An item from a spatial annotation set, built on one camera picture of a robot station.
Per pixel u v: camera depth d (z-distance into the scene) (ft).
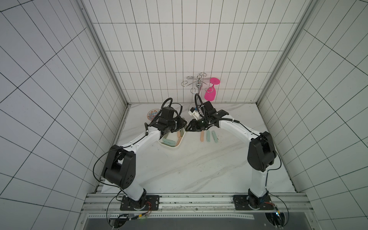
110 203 2.29
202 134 3.30
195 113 2.67
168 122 2.21
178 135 3.25
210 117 2.20
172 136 3.22
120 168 1.44
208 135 3.29
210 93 3.40
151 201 2.39
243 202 2.33
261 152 1.62
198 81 3.03
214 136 3.28
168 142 3.13
